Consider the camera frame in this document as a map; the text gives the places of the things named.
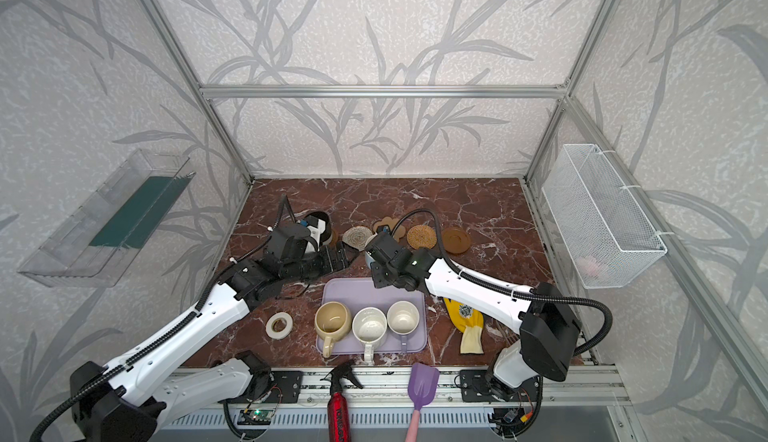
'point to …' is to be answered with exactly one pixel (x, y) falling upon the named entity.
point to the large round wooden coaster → (456, 240)
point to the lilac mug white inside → (403, 318)
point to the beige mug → (332, 321)
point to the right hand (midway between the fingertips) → (380, 260)
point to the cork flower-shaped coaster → (391, 222)
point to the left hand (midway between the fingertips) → (352, 249)
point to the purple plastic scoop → (422, 387)
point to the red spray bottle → (338, 409)
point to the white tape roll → (279, 335)
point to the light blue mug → (369, 259)
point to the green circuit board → (254, 417)
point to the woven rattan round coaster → (421, 236)
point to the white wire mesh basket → (608, 237)
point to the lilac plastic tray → (360, 292)
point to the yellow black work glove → (469, 322)
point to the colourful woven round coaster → (356, 236)
